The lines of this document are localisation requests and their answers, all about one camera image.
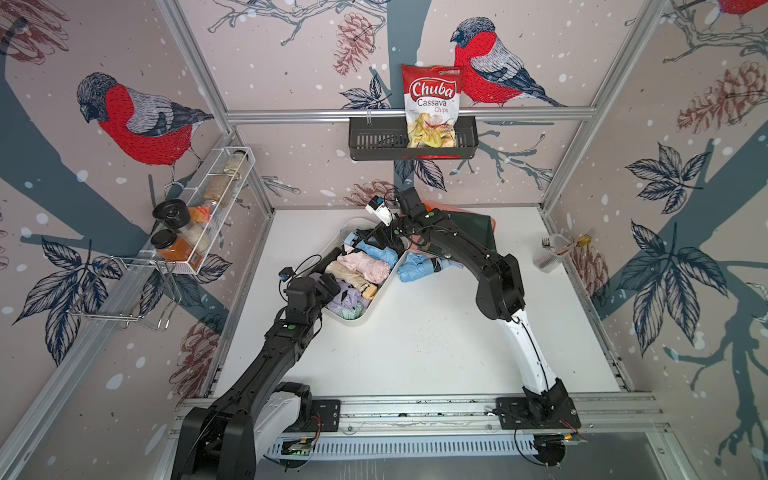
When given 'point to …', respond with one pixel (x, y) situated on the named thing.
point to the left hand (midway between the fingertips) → (329, 276)
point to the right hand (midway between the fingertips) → (370, 232)
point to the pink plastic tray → (449, 207)
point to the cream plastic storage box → (359, 322)
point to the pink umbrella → (369, 267)
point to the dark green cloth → (478, 227)
